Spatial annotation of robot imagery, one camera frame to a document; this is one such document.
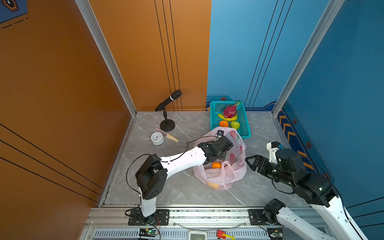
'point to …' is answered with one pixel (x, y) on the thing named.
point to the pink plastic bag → (219, 174)
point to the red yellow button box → (222, 234)
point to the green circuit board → (147, 232)
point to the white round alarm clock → (157, 138)
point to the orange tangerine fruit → (223, 123)
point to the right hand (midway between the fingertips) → (248, 162)
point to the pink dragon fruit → (231, 110)
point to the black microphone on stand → (168, 125)
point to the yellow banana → (232, 118)
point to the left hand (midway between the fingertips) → (221, 149)
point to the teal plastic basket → (218, 107)
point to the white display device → (198, 235)
